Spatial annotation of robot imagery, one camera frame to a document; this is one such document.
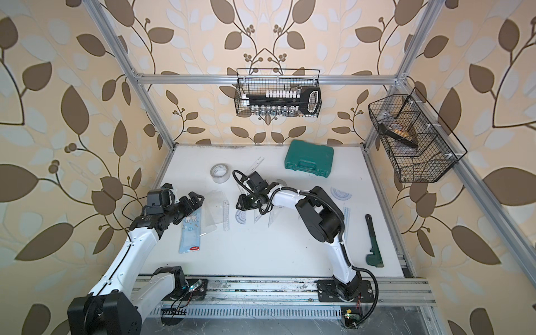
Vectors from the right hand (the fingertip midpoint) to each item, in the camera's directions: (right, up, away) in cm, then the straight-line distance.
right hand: (240, 205), depth 94 cm
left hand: (-18, +4, -11) cm, 21 cm away
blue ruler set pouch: (-20, -10, -5) cm, 23 cm away
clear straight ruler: (-6, -5, 0) cm, 8 cm away
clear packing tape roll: (-13, +15, +14) cm, 24 cm away
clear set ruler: (+4, +17, +18) cm, 25 cm away
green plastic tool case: (+35, +22, +17) cm, 45 cm away
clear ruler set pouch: (-15, -7, -1) cm, 16 cm away
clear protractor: (+1, -5, 0) cm, 5 cm away
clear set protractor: (+19, +9, +15) cm, 26 cm away
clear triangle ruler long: (+16, +3, -23) cm, 28 cm away
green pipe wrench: (+55, -18, -13) cm, 60 cm away
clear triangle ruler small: (+8, -5, 0) cm, 9 cm away
